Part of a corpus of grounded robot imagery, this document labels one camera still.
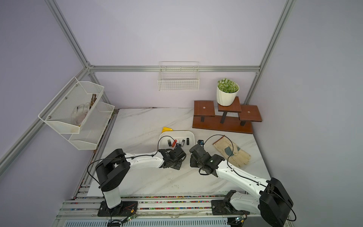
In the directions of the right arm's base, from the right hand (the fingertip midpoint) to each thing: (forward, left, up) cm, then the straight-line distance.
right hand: (195, 160), depth 84 cm
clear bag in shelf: (+19, +65, +24) cm, 72 cm away
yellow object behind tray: (+29, +20, -7) cm, 36 cm away
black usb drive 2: (+18, +4, -7) cm, 20 cm away
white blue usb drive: (+19, +11, -7) cm, 23 cm away
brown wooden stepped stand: (+37, -34, -4) cm, 51 cm away
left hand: (+1, +12, -7) cm, 14 cm away
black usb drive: (+17, +17, -6) cm, 24 cm away
